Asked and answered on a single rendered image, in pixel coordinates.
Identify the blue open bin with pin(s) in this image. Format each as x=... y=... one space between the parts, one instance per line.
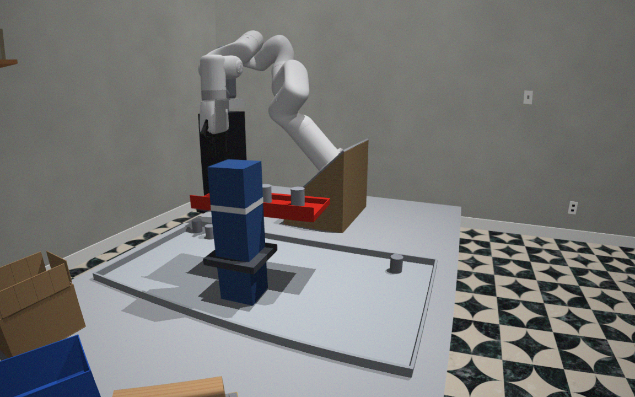
x=59 y=369

